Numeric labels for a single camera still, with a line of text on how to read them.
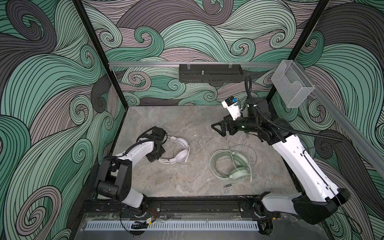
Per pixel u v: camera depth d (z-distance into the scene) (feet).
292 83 2.57
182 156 2.74
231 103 1.83
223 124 1.86
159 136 2.35
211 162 2.94
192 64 3.09
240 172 2.54
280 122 1.48
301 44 2.74
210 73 3.09
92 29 2.60
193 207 2.46
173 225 2.29
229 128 1.84
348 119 1.97
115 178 1.43
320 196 1.22
